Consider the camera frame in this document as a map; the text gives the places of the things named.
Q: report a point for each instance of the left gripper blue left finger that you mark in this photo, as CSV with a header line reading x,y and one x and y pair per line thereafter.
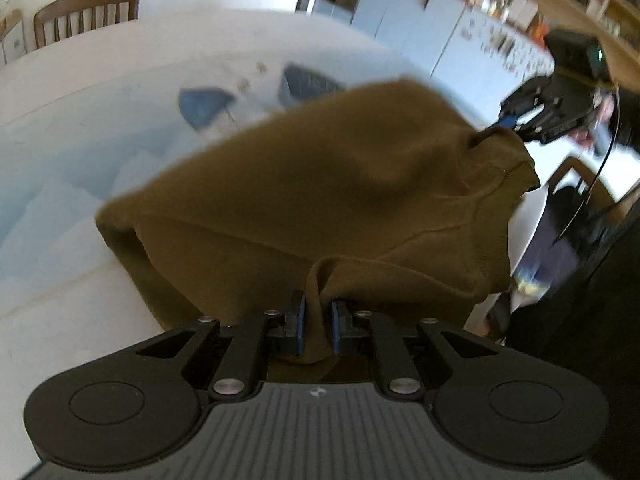
x,y
245,351

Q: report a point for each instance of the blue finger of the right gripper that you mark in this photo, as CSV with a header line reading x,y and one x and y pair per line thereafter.
x,y
507,121

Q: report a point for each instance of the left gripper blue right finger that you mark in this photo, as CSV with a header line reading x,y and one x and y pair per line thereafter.
x,y
369,348

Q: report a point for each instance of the olive brown sweatshirt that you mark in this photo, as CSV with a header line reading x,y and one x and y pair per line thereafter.
x,y
383,195

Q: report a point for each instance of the person right hand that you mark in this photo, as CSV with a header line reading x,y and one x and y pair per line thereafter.
x,y
597,136

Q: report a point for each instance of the brown wooden armchair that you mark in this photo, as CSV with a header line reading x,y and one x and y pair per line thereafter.
x,y
586,189

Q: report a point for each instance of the light blue table mat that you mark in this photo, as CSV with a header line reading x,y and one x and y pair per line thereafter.
x,y
63,160

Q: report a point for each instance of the slatted wooden dining chair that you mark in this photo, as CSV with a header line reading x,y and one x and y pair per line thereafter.
x,y
62,19

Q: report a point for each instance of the white cabinet wall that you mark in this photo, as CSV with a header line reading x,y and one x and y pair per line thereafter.
x,y
476,58

